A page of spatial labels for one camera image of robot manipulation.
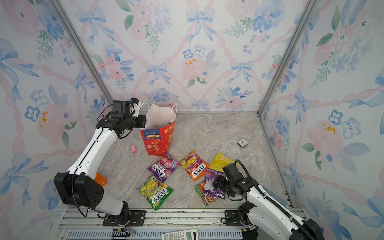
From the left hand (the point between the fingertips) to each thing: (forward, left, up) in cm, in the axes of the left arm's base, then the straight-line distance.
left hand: (146, 117), depth 81 cm
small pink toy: (-5, +13, -25) cm, 29 cm away
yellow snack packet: (-13, -42, -24) cm, 51 cm away
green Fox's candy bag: (-32, -6, -24) cm, 40 cm away
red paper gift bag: (-8, -6, -8) cm, 13 cm away
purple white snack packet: (-23, -35, -23) cm, 48 cm away
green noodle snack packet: (-34, -33, -26) cm, 54 cm away
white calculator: (-50, -22, -25) cm, 60 cm away
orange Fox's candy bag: (-16, -27, -24) cm, 39 cm away
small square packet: (0, -59, -24) cm, 64 cm away
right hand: (-27, -39, -25) cm, 53 cm away
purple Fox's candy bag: (-18, -9, -22) cm, 30 cm away
